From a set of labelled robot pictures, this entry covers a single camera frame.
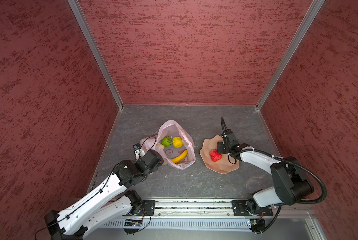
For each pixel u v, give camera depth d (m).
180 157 0.90
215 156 0.87
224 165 0.87
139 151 0.64
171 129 0.89
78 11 0.72
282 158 0.49
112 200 0.47
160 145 0.92
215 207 0.76
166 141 0.92
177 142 0.91
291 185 0.44
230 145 0.71
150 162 0.53
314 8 0.71
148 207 0.75
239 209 0.74
